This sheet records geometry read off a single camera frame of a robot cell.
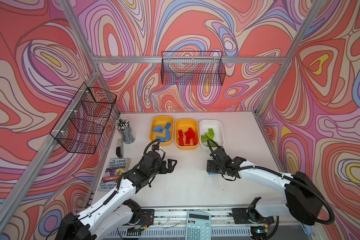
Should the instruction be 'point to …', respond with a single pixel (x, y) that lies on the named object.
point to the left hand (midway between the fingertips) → (169, 161)
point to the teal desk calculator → (198, 225)
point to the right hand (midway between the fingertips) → (215, 170)
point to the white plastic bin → (217, 126)
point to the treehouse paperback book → (115, 168)
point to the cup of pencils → (122, 125)
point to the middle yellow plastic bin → (184, 123)
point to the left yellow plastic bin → (161, 120)
